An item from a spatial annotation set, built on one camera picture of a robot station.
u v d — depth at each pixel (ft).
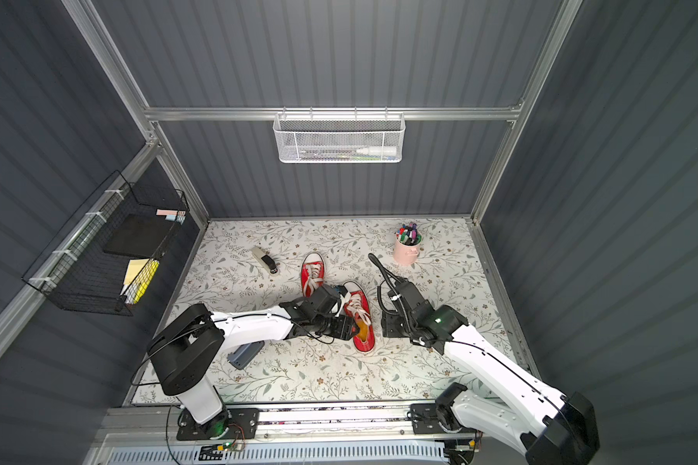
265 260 3.35
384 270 2.11
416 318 1.89
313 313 2.28
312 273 3.16
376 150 2.94
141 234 2.53
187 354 1.52
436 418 2.23
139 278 2.04
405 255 3.30
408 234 3.24
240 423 2.44
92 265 2.29
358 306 2.92
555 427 1.30
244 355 2.72
